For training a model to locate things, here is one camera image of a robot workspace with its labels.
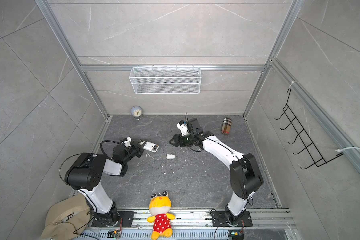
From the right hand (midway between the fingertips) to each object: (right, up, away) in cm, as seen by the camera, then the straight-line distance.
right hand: (173, 141), depth 85 cm
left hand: (-16, +2, +5) cm, 17 cm away
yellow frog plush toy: (-5, -30, -14) cm, 33 cm away
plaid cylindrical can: (+38, +10, +25) cm, 47 cm away
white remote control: (-14, -4, +3) cm, 14 cm away
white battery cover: (-2, -11, +11) cm, 15 cm away
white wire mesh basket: (-6, +41, +15) cm, 44 cm away
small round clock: (-31, +21, +29) cm, 48 cm away
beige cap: (-53, -38, -12) cm, 66 cm away
